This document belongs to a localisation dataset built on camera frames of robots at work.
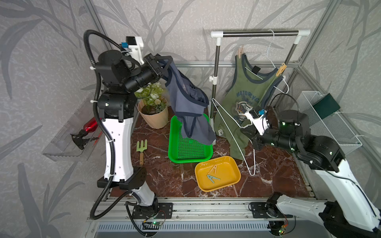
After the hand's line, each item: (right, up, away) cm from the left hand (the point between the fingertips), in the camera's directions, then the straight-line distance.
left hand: (174, 60), depth 48 cm
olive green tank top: (+36, -4, +39) cm, 53 cm away
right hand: (+25, -23, +9) cm, 35 cm away
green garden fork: (-29, -38, +48) cm, 68 cm away
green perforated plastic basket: (-3, -40, +48) cm, 62 cm away
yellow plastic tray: (+18, -51, +37) cm, 66 cm away
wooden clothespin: (+17, -48, +38) cm, 64 cm away
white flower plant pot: (-23, -12, +50) cm, 56 cm away
